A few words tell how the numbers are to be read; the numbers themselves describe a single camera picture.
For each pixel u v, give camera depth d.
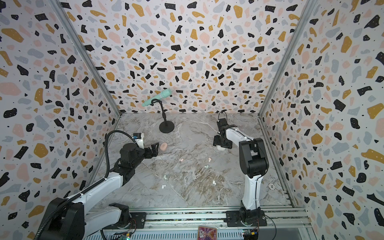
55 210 0.40
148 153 0.76
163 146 0.99
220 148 1.00
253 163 0.54
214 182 0.86
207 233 0.70
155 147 0.79
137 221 0.73
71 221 0.39
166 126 1.13
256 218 0.69
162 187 0.84
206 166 0.92
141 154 0.72
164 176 0.88
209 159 0.95
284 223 0.74
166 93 0.86
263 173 0.56
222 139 0.85
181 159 0.95
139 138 0.74
